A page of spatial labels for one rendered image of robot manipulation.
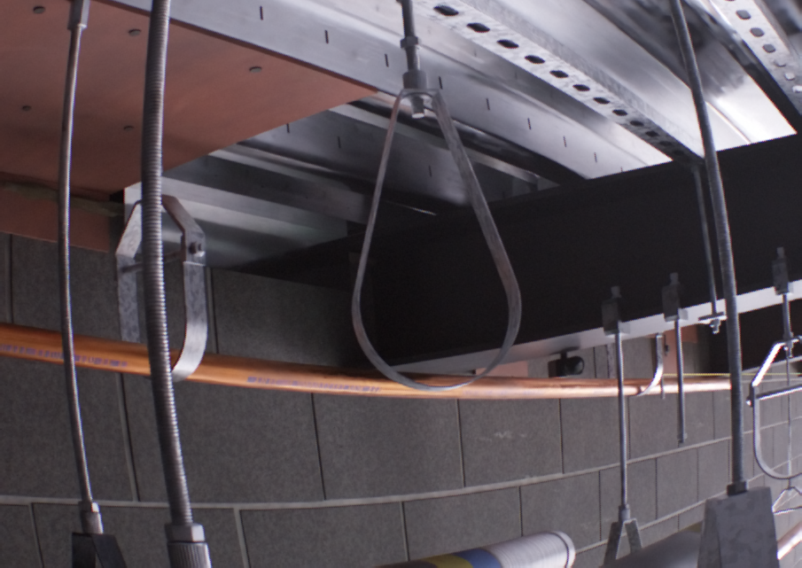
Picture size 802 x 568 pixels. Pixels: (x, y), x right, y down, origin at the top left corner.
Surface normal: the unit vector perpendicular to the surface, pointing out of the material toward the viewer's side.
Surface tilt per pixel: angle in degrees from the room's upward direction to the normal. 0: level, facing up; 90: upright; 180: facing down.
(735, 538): 57
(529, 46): 180
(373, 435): 90
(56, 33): 180
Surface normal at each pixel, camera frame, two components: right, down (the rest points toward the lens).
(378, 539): 0.83, -0.19
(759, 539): -0.14, -0.69
